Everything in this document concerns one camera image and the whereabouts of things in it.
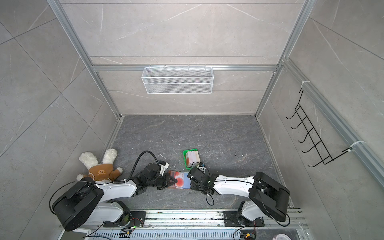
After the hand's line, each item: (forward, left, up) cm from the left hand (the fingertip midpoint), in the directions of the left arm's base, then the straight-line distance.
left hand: (178, 179), depth 84 cm
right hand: (-1, -8, -4) cm, 9 cm away
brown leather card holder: (0, -3, -3) cm, 4 cm away
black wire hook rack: (+2, -62, +31) cm, 70 cm away
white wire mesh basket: (+59, +14, +26) cm, 66 cm away
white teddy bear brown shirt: (+4, +41, +4) cm, 42 cm away
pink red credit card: (+2, -1, -3) cm, 4 cm away
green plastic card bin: (+14, -4, 0) cm, 15 cm away
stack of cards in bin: (+12, -9, +1) cm, 15 cm away
